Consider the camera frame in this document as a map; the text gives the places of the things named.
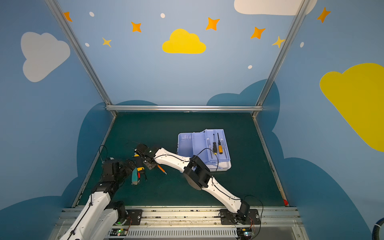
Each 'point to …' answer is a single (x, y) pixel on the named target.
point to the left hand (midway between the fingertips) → (132, 165)
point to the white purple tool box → (191, 144)
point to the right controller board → (244, 233)
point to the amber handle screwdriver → (220, 147)
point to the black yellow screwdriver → (214, 146)
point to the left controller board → (118, 232)
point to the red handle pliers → (139, 175)
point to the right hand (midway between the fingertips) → (154, 160)
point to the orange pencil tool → (162, 170)
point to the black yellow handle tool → (139, 162)
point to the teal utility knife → (134, 176)
